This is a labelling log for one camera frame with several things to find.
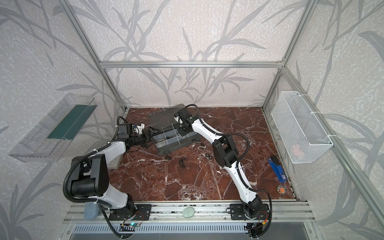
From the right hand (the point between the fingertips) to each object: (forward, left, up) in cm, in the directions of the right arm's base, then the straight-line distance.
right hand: (183, 126), depth 101 cm
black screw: (-23, 0, -6) cm, 24 cm away
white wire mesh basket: (-28, -55, +28) cm, 68 cm away
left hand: (-9, +13, +7) cm, 18 cm away
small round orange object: (-39, -56, -6) cm, 69 cm away
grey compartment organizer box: (0, +13, -5) cm, 14 cm away
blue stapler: (-29, -57, -4) cm, 64 cm away
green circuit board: (-56, +23, -8) cm, 61 cm away
